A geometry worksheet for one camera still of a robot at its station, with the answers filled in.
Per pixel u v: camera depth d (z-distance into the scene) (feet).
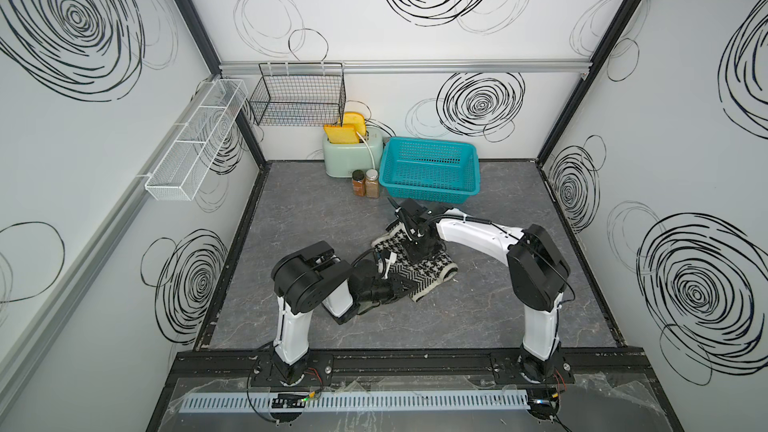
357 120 3.46
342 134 3.35
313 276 1.69
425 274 2.85
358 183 3.42
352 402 2.53
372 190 3.44
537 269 1.62
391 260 2.82
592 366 2.47
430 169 3.92
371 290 2.53
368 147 3.43
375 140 3.51
